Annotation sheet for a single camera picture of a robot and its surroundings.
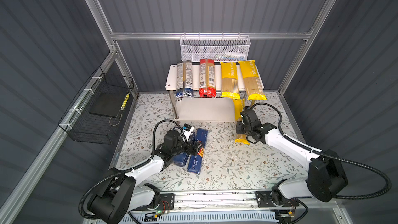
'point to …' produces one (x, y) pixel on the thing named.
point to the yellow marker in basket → (125, 101)
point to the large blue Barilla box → (181, 159)
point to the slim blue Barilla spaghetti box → (196, 160)
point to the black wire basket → (97, 108)
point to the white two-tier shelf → (199, 109)
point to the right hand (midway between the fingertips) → (240, 126)
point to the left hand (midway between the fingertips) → (197, 139)
